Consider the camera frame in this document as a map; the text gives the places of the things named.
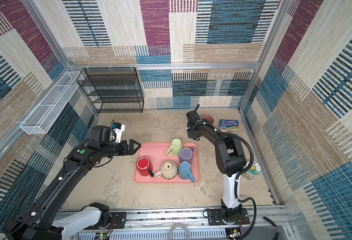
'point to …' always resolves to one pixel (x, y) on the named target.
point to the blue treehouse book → (229, 126)
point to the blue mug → (184, 171)
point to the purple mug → (186, 154)
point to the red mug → (143, 164)
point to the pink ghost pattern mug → (209, 118)
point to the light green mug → (175, 148)
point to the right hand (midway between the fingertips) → (196, 134)
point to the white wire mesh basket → (42, 117)
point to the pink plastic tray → (157, 153)
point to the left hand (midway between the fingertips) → (134, 143)
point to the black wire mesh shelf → (113, 90)
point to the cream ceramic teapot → (168, 170)
